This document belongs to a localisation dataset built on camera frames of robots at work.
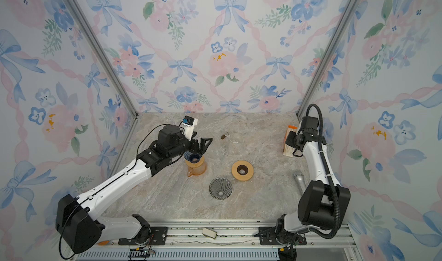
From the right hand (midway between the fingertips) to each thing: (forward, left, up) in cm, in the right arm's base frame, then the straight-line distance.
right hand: (293, 139), depth 86 cm
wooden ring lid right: (-9, +25, -17) cm, 31 cm away
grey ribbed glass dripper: (-21, +36, -13) cm, 44 cm away
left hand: (-6, +43, +11) cm, 45 cm away
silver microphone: (-16, -4, -15) cm, 22 cm away
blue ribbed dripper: (-7, +51, -8) cm, 52 cm away
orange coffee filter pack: (+2, -1, -13) cm, 13 cm away
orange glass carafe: (-12, +49, -10) cm, 51 cm away
